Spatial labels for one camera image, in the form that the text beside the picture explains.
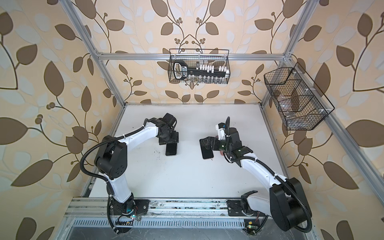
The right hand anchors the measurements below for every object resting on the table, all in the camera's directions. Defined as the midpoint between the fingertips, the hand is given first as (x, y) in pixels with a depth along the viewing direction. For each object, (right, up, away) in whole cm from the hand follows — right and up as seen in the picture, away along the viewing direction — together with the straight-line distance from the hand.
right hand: (208, 141), depth 84 cm
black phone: (-22, -5, +4) cm, 23 cm away
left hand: (-21, 0, +7) cm, 23 cm away
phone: (0, -9, +9) cm, 13 cm away
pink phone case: (+6, -4, -9) cm, 12 cm away
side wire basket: (+45, +20, -12) cm, 51 cm away
